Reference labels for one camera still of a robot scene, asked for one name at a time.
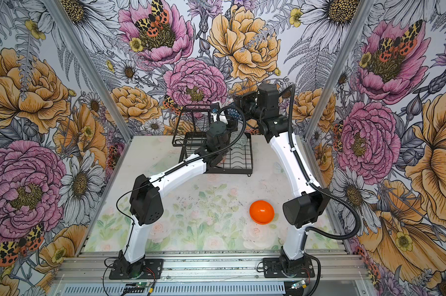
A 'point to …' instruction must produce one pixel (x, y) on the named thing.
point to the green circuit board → (142, 284)
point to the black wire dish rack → (190, 134)
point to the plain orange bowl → (262, 212)
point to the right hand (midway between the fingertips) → (231, 100)
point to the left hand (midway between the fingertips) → (227, 113)
